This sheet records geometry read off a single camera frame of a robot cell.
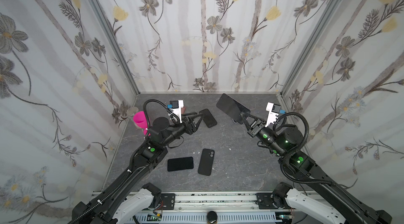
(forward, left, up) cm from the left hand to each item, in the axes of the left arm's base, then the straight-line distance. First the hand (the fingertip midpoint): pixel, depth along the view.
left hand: (199, 112), depth 66 cm
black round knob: (-36, -5, -23) cm, 43 cm away
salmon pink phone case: (+28, +11, -35) cm, 46 cm away
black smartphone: (-10, +10, -35) cm, 38 cm away
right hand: (-6, -16, +7) cm, 19 cm away
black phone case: (+20, -7, -33) cm, 39 cm away
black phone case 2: (-9, -4, -34) cm, 36 cm away
